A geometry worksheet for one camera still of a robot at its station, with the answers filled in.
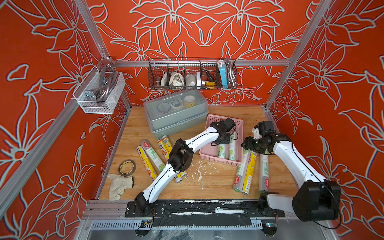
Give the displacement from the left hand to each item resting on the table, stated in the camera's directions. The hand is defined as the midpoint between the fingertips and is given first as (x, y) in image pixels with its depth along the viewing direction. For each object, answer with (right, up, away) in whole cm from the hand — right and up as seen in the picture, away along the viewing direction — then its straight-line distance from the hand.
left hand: (226, 140), depth 95 cm
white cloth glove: (-63, -23, -15) cm, 69 cm away
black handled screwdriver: (-12, +43, 0) cm, 44 cm away
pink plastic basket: (-11, -8, 0) cm, 14 cm away
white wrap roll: (+16, -19, -17) cm, 30 cm away
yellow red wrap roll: (-31, -19, -14) cm, 39 cm away
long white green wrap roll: (+5, -15, -14) cm, 21 cm away
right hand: (+7, -1, -12) cm, 14 cm away
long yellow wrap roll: (+9, -18, -15) cm, 26 cm away
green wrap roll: (+3, -4, -3) cm, 6 cm away
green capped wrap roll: (-42, -12, -10) cm, 45 cm away
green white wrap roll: (-5, -6, -8) cm, 11 cm away
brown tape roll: (-59, -18, -11) cm, 63 cm away
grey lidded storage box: (-36, +18, -5) cm, 41 cm away
